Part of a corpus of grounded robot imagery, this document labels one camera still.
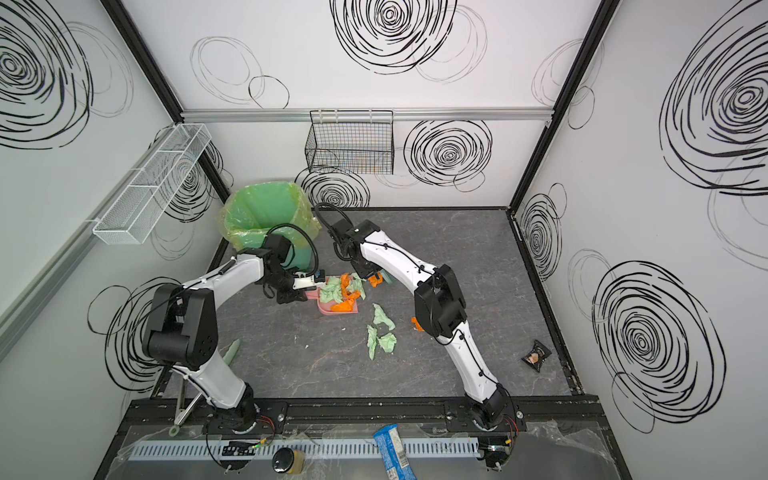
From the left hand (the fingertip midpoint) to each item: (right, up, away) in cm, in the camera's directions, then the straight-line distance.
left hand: (303, 288), depth 93 cm
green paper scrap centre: (+9, -1, 0) cm, 9 cm away
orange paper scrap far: (+13, +2, +2) cm, 13 cm away
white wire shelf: (-36, +25, -18) cm, 47 cm away
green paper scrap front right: (+26, -14, -7) cm, 31 cm away
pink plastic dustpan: (+7, -5, -3) cm, 10 cm away
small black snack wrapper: (+68, -17, -11) cm, 71 cm away
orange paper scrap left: (+22, +2, +4) cm, 23 cm away
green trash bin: (-17, +24, 0) cm, 30 cm away
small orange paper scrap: (+33, -2, -32) cm, 46 cm away
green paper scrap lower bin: (+25, -8, -4) cm, 27 cm away
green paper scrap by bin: (+17, +1, +3) cm, 17 cm away
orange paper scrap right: (+14, -5, -2) cm, 15 cm away
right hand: (+22, +6, -1) cm, 23 cm away
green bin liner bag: (-10, +26, +8) cm, 29 cm away
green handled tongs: (-25, -27, -19) cm, 42 cm away
